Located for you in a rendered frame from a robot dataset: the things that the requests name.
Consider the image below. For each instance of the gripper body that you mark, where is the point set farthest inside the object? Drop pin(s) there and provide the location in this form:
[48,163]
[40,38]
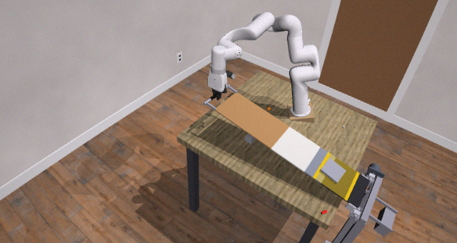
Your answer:
[217,82]

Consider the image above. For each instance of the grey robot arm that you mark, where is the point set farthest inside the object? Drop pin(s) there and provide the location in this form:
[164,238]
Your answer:
[298,53]

